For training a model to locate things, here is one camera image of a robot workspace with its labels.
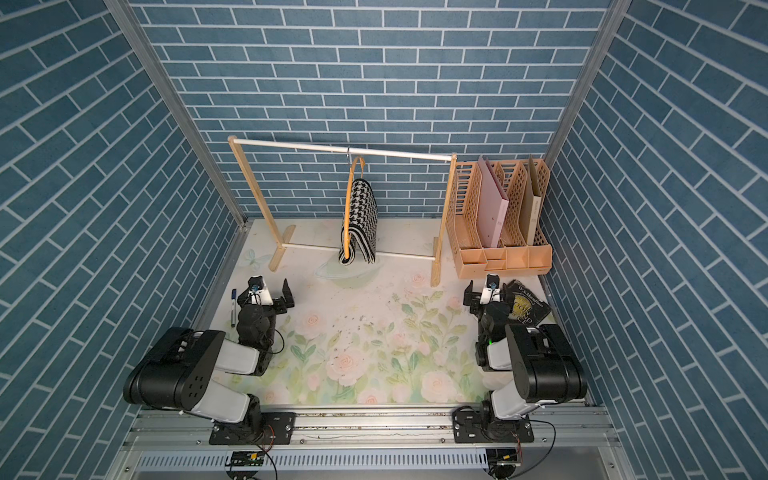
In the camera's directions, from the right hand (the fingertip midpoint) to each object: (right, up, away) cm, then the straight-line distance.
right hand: (492, 284), depth 90 cm
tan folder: (+11, +24, -1) cm, 27 cm away
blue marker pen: (-82, -8, +4) cm, 82 cm away
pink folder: (0, +24, -2) cm, 24 cm away
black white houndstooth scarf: (-39, +19, -4) cm, 43 cm away
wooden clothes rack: (-73, +16, +21) cm, 78 cm away
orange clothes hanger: (-42, +15, -13) cm, 47 cm away
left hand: (-65, +1, -2) cm, 65 cm away
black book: (+12, -8, +4) cm, 15 cm away
